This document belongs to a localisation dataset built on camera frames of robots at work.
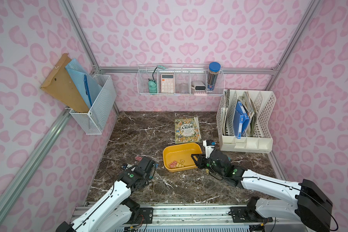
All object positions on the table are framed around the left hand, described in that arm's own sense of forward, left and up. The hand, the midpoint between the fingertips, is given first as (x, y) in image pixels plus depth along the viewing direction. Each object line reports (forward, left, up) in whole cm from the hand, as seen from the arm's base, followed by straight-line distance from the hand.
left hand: (148, 168), depth 82 cm
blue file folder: (+24, -54, +14) cm, 60 cm away
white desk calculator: (+48, -10, +23) cm, 54 cm away
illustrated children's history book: (+32, -23, -7) cm, 40 cm away
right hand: (+4, -24, +8) cm, 26 cm away
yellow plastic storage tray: (+11, -16, -8) cm, 21 cm away
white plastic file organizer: (+18, -71, 0) cm, 73 cm away
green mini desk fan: (+44, -1, +25) cm, 51 cm away
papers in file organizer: (+37, -60, +17) cm, 73 cm away
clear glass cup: (+47, -20, +19) cm, 55 cm away
